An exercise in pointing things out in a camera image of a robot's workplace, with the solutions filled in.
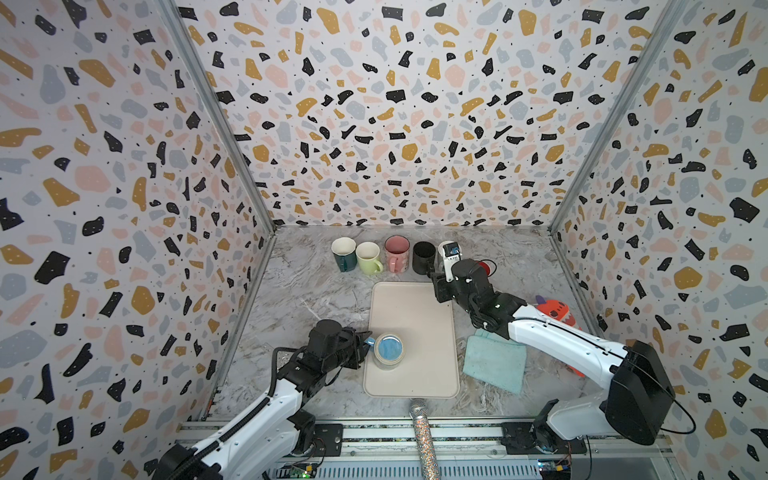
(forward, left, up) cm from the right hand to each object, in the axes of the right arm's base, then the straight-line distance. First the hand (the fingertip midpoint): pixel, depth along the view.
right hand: (435, 266), depth 80 cm
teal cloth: (-17, -18, -23) cm, 34 cm away
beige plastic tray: (-16, +6, -18) cm, 25 cm away
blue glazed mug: (-19, +12, -11) cm, 25 cm away
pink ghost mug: (+17, +11, -13) cm, 24 cm away
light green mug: (+18, +22, -17) cm, 33 cm away
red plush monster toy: (-5, -37, -14) cm, 40 cm away
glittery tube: (-43, +2, -18) cm, 47 cm away
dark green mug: (+18, +29, -15) cm, 37 cm away
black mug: (+15, +2, -14) cm, 20 cm away
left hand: (-13, +16, -9) cm, 22 cm away
